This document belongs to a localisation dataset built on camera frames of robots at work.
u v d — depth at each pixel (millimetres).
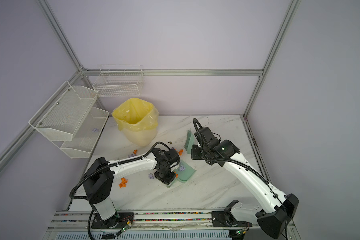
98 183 452
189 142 819
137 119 1067
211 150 519
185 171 904
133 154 969
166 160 636
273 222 367
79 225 735
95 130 930
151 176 876
